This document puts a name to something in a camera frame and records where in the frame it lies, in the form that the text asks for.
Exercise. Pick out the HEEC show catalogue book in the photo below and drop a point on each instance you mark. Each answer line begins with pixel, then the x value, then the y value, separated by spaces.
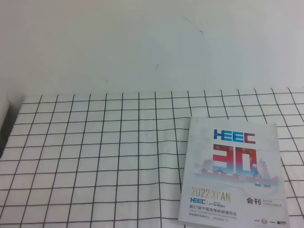
pixel 233 176

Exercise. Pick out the white grid tablecloth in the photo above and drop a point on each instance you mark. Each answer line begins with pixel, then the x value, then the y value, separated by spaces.
pixel 117 160

